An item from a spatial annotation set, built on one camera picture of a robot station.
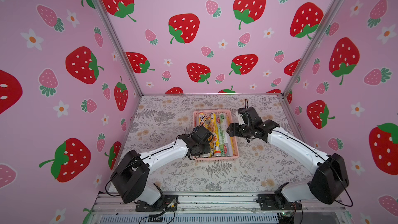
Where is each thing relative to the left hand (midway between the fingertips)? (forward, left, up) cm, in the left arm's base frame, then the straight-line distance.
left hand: (209, 148), depth 85 cm
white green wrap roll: (+19, -8, 0) cm, 21 cm away
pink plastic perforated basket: (+23, -1, +1) cm, 23 cm away
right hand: (+9, -15, +8) cm, 19 cm away
